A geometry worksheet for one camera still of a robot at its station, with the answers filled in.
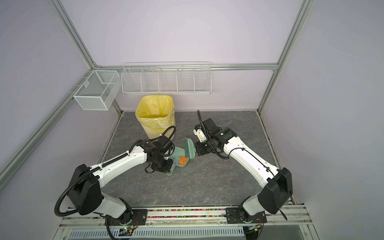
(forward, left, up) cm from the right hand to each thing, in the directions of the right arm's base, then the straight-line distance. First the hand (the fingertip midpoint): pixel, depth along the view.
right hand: (198, 151), depth 77 cm
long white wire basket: (+48, +21, +13) cm, 54 cm away
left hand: (-8, +16, -9) cm, 20 cm away
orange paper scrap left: (0, +9, -12) cm, 15 cm away
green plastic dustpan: (+2, +11, -13) cm, 17 cm away
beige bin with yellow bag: (+33, +30, -5) cm, 45 cm away
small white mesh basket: (+42, +66, +8) cm, 79 cm away
